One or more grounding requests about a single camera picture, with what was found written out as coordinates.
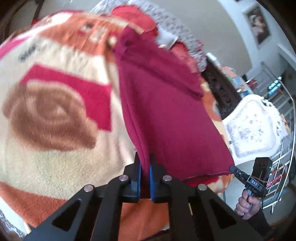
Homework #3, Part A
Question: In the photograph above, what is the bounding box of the maroon knit garment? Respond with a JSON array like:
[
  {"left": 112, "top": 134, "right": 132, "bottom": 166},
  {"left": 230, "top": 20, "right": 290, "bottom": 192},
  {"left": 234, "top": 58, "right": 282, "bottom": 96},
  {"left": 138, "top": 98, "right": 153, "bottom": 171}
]
[{"left": 114, "top": 27, "right": 234, "bottom": 193}]

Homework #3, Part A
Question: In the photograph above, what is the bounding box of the person's right hand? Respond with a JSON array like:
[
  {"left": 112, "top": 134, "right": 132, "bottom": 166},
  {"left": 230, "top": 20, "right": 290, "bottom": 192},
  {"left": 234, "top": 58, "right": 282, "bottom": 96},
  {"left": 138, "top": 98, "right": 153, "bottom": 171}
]
[{"left": 234, "top": 189, "right": 260, "bottom": 220}]

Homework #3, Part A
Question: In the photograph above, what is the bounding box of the white ornate chair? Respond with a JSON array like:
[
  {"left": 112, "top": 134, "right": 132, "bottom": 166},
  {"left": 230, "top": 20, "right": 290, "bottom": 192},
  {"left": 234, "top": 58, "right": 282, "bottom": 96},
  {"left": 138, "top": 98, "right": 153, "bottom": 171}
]
[{"left": 222, "top": 94, "right": 288, "bottom": 166}]

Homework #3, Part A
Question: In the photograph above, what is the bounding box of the orange cream patterned blanket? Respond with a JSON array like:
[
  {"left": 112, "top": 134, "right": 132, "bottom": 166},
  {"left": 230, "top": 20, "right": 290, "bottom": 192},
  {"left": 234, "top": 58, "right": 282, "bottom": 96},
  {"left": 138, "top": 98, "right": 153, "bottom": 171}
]
[{"left": 0, "top": 10, "right": 234, "bottom": 241}]

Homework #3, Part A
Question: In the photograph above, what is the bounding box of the dark carved wooden nightstand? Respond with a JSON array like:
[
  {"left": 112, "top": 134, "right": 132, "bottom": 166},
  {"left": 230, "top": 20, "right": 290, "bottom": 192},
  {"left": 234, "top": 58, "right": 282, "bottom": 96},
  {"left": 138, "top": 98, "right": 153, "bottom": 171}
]
[{"left": 201, "top": 58, "right": 242, "bottom": 120}]

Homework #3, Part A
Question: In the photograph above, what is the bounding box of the chrome metal rack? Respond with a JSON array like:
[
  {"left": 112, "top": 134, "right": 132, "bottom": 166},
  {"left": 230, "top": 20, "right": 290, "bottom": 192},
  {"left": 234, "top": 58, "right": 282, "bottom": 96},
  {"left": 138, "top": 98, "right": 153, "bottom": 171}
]
[{"left": 246, "top": 61, "right": 295, "bottom": 214}]

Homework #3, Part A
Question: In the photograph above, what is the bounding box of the red heart pillow right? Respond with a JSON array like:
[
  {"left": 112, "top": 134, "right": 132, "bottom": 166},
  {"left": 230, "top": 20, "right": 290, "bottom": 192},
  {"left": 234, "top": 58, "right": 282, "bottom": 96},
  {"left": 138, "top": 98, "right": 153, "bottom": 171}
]
[{"left": 170, "top": 41, "right": 199, "bottom": 74}]

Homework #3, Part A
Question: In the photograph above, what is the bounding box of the red heart pillow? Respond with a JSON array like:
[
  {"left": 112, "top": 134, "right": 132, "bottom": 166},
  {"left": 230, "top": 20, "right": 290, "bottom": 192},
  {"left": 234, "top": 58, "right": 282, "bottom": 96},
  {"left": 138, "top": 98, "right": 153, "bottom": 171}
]
[
  {"left": 110, "top": 4, "right": 158, "bottom": 38},
  {"left": 170, "top": 41, "right": 199, "bottom": 74}
]

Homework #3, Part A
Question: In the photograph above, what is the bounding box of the white pillow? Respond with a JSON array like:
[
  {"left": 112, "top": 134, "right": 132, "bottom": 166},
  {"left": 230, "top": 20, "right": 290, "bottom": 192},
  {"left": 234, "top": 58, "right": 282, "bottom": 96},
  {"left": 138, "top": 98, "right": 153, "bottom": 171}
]
[{"left": 155, "top": 28, "right": 179, "bottom": 50}]

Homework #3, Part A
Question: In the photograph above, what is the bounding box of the floral padded headboard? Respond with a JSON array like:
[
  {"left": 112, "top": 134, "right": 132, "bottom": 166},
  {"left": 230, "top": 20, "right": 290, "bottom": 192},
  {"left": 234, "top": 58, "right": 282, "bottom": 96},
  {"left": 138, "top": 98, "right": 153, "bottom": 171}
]
[{"left": 90, "top": 1, "right": 207, "bottom": 72}]

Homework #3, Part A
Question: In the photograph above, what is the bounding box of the red heart pillow left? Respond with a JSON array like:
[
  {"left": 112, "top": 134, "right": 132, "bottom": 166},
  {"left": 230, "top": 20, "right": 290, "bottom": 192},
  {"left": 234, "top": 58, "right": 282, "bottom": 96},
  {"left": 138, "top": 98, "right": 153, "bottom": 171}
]
[{"left": 110, "top": 4, "right": 158, "bottom": 38}]

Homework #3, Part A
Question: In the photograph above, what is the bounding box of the black camera box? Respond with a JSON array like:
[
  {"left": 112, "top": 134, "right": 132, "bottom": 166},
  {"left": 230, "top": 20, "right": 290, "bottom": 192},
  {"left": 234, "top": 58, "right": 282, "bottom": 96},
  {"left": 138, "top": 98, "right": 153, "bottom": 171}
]
[{"left": 252, "top": 157, "right": 273, "bottom": 183}]

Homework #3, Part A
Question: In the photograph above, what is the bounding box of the framed wall picture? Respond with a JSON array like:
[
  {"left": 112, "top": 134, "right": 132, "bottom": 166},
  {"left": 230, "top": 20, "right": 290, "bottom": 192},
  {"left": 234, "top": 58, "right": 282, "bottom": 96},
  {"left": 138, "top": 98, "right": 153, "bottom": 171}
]
[{"left": 244, "top": 5, "right": 271, "bottom": 46}]

